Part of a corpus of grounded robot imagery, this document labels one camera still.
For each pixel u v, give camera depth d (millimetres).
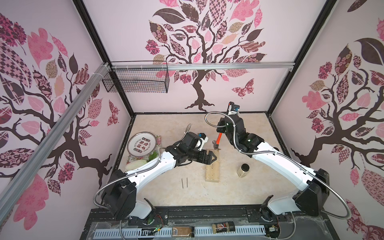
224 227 680
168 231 697
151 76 947
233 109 640
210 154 698
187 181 854
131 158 947
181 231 659
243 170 808
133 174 438
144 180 449
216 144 776
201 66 920
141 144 1004
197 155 682
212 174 848
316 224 723
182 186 834
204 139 729
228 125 557
